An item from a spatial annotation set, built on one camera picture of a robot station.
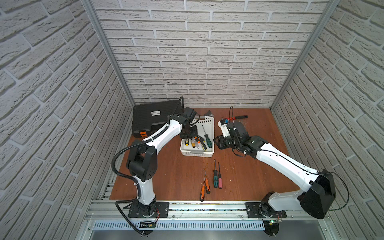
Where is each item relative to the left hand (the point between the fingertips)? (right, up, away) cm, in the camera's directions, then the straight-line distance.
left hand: (195, 133), depth 89 cm
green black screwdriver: (+12, -24, -6) cm, 28 cm away
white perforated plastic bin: (+10, +6, +18) cm, 21 cm away
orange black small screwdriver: (+1, -5, +9) cm, 11 cm away
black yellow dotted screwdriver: (-5, -6, +8) cm, 11 cm away
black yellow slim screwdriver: (+5, -7, +8) cm, 12 cm away
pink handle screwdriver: (+14, -26, -8) cm, 31 cm away
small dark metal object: (+11, +14, +25) cm, 30 cm away
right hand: (+12, -2, -11) cm, 16 cm away
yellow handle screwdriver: (-1, -7, +8) cm, 10 cm away
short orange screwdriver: (+7, -29, -10) cm, 31 cm away
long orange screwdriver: (+4, -30, -10) cm, 32 cm away
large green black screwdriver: (+9, -6, +8) cm, 14 cm away
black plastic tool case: (-33, +10, +15) cm, 38 cm away
